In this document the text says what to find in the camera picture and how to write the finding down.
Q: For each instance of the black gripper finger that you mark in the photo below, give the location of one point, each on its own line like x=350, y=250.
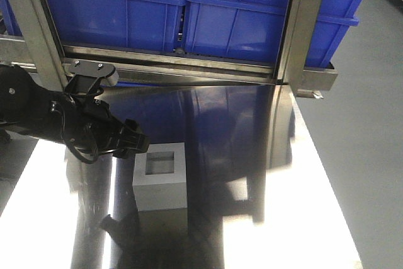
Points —
x=124, y=154
x=135, y=138

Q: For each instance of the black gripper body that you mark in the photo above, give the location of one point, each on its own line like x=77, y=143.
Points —
x=91, y=127

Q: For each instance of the grey block with square hole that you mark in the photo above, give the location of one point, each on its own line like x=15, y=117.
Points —
x=160, y=193

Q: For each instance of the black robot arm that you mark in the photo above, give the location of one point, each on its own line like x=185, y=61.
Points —
x=22, y=102

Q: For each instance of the steel rack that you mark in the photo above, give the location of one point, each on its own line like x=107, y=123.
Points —
x=15, y=51
x=299, y=45

